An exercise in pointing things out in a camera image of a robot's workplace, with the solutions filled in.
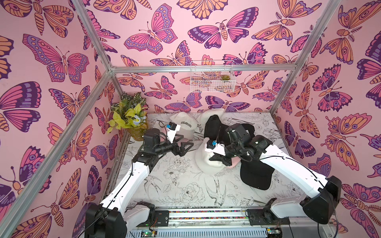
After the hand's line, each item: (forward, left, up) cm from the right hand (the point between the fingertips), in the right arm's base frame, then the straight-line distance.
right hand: (211, 153), depth 72 cm
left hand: (+7, +12, +2) cm, 14 cm away
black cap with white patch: (+31, -31, -19) cm, 48 cm away
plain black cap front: (-1, -28, -21) cm, 34 cm away
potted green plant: (+23, +46, +3) cm, 52 cm away
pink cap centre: (+5, -16, -19) cm, 25 cm away
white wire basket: (+50, -2, +12) cm, 51 cm away
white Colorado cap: (+32, +15, -13) cm, 37 cm away
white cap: (+43, +1, -16) cm, 46 cm away
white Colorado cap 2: (-3, +4, -4) cm, 6 cm away
